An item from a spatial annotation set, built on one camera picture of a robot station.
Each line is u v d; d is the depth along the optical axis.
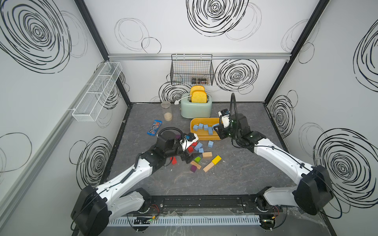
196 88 0.99
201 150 0.91
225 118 0.72
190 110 1.05
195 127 1.02
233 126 0.62
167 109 1.00
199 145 0.96
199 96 0.98
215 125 0.78
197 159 0.87
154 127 1.05
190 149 0.64
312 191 0.41
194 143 0.96
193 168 0.85
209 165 0.87
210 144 0.94
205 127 1.02
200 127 1.02
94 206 0.39
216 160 0.89
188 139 0.62
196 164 0.86
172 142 0.59
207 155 0.89
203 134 1.01
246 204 0.74
